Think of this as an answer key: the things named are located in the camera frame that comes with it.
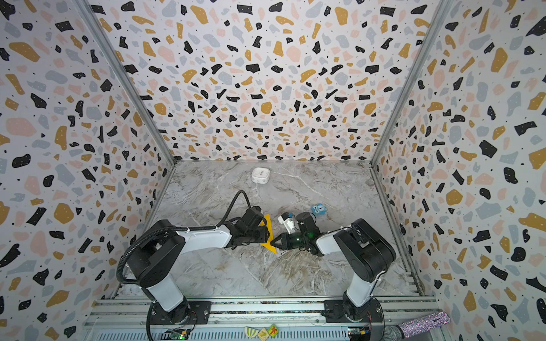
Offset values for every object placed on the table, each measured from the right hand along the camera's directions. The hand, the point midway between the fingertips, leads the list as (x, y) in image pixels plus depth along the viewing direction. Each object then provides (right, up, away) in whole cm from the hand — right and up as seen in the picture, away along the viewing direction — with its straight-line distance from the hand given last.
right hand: (269, 241), depth 86 cm
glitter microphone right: (+44, -24, -19) cm, 53 cm away
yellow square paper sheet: (0, -2, 0) cm, 2 cm away
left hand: (-2, +1, +5) cm, 6 cm away
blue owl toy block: (+23, +11, +14) cm, 29 cm away
